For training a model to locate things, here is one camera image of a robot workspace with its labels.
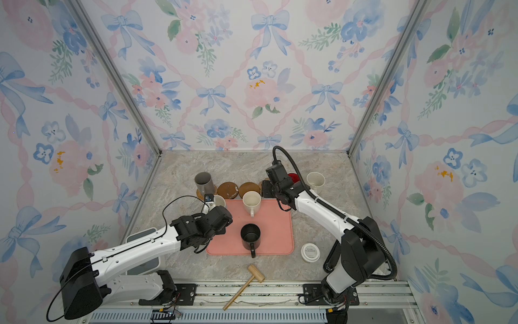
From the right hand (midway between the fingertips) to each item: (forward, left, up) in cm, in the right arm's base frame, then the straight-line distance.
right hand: (268, 185), depth 87 cm
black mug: (-17, +7, -14) cm, 23 cm away
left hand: (-15, +19, -3) cm, 24 cm away
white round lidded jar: (-25, -17, -10) cm, 32 cm away
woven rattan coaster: (+4, +34, -15) cm, 37 cm away
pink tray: (-11, -4, -15) cm, 19 cm away
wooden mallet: (-32, +4, -14) cm, 35 cm away
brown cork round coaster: (+9, +10, -14) cm, 19 cm away
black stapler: (-26, -26, -12) cm, 38 cm away
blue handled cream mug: (-9, +19, +2) cm, 21 cm away
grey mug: (+4, +29, -4) cm, 30 cm away
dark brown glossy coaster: (+7, +20, -14) cm, 25 cm away
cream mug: (-2, +7, -10) cm, 12 cm away
